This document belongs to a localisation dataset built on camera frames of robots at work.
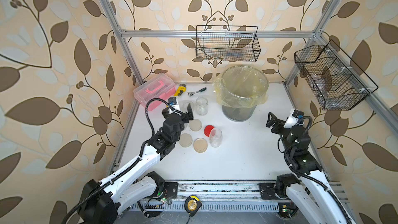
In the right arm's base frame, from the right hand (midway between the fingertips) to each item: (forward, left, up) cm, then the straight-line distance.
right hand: (278, 116), depth 75 cm
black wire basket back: (+47, +15, +12) cm, 51 cm away
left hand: (+6, +49, +5) cm, 49 cm away
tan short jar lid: (-4, +40, -22) cm, 45 cm away
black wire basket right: (+10, -28, +11) cm, 32 cm away
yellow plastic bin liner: (+28, +12, -7) cm, 31 cm away
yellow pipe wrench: (+39, +53, -20) cm, 69 cm away
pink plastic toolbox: (+33, +66, -10) cm, 74 cm away
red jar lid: (+5, +35, -20) cm, 41 cm away
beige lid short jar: (+22, +49, -17) cm, 56 cm away
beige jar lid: (+10, +43, -23) cm, 49 cm away
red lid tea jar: (+1, +30, -22) cm, 37 cm away
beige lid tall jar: (+18, +38, -13) cm, 44 cm away
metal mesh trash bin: (+13, +15, -16) cm, 25 cm away
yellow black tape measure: (-33, +43, -18) cm, 58 cm away
